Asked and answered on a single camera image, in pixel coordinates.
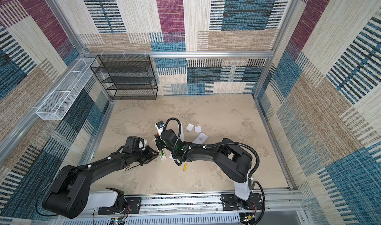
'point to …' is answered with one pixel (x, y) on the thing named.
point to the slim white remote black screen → (161, 154)
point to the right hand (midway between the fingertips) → (157, 136)
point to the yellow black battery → (184, 166)
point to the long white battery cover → (181, 136)
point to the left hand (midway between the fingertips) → (159, 152)
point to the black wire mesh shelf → (127, 77)
